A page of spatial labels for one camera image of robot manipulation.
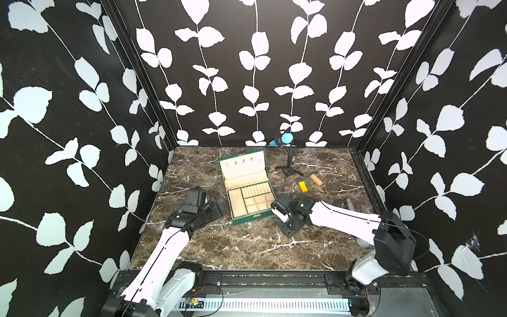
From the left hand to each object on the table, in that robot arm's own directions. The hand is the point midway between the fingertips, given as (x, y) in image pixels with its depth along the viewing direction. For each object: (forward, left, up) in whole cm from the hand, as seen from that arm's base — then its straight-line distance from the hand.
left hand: (221, 206), depth 81 cm
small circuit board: (-32, +10, -14) cm, 36 cm away
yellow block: (+17, -40, -13) cm, 46 cm away
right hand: (-7, -27, -7) cm, 28 cm away
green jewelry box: (+12, -12, -8) cm, 19 cm away
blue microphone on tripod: (+26, -29, +13) cm, 41 cm away
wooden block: (+21, -48, -13) cm, 54 cm away
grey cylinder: (+4, -61, -12) cm, 62 cm away
